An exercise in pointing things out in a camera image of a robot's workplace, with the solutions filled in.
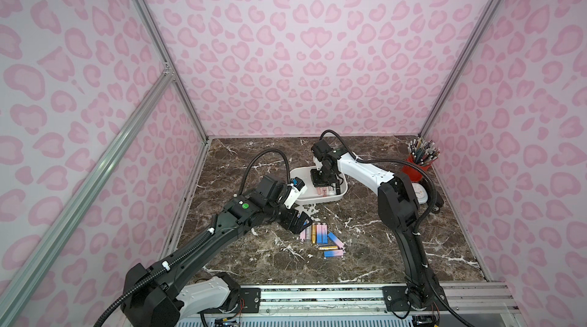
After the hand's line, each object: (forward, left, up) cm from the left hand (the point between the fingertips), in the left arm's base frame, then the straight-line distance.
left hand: (303, 214), depth 75 cm
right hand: (+20, -6, -13) cm, 25 cm away
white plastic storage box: (+15, -3, -14) cm, 21 cm away
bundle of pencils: (+27, -48, -1) cm, 56 cm away
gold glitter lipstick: (-1, -4, -15) cm, 16 cm away
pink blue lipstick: (-1, 0, -15) cm, 15 cm away
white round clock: (+16, -49, -14) cm, 54 cm away
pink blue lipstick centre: (-1, -7, -15) cm, 17 cm away
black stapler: (+10, -54, -13) cm, 56 cm away
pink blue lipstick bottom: (-7, -10, -16) cm, 20 cm away
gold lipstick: (-6, -9, -15) cm, 18 cm away
